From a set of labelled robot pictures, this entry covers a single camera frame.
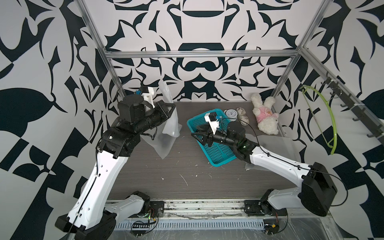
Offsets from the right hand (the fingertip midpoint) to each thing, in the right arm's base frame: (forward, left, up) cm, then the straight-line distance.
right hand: (195, 128), depth 71 cm
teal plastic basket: (+1, -14, -29) cm, 32 cm away
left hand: (+2, +8, +16) cm, 18 cm away
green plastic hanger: (-9, -61, -2) cm, 61 cm away
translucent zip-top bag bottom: (-4, +10, +5) cm, 12 cm away
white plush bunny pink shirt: (+21, -47, -20) cm, 56 cm away
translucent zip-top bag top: (+6, -58, -31) cm, 66 cm away
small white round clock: (+29, -26, -25) cm, 47 cm away
